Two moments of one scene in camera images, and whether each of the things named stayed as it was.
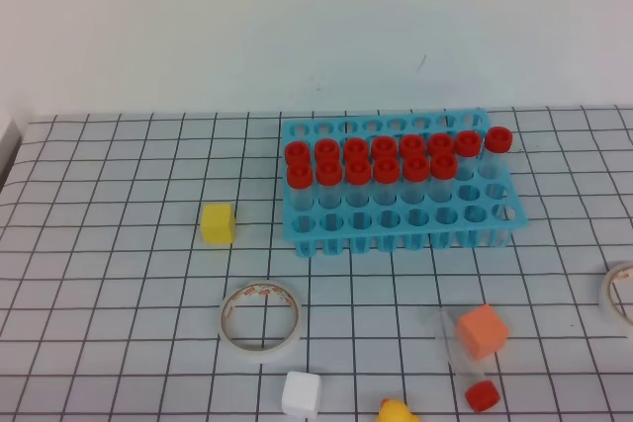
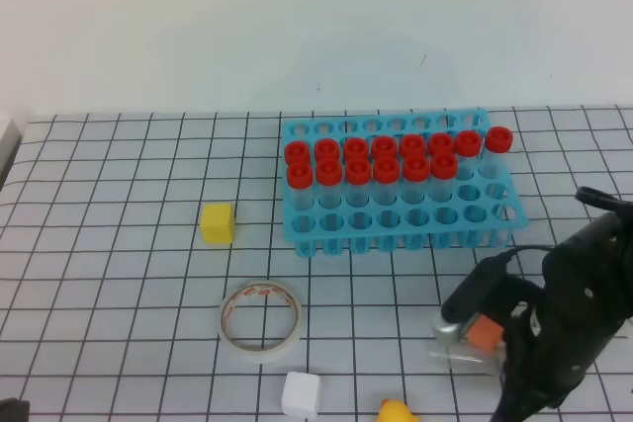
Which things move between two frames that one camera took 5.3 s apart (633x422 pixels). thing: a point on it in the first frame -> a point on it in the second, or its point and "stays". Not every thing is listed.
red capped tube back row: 384,148 stays
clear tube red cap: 480,391 -> 493,360
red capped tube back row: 412,146 stays
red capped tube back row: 298,157 stays
